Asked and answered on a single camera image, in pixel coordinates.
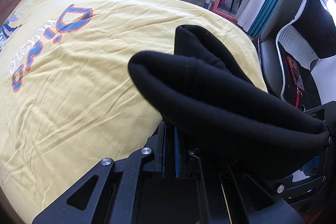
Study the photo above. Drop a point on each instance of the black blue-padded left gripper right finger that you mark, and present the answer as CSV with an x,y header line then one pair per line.
x,y
228,195

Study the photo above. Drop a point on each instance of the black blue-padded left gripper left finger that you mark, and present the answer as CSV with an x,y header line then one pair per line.
x,y
108,192

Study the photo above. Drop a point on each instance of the black pants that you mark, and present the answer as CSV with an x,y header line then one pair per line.
x,y
203,92

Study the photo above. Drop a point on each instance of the yellow printed bed cover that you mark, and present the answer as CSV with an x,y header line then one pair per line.
x,y
67,100

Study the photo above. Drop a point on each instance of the grey white office chair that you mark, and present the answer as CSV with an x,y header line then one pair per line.
x,y
305,31

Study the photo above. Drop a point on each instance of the red lanyard card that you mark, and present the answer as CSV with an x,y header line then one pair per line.
x,y
296,79

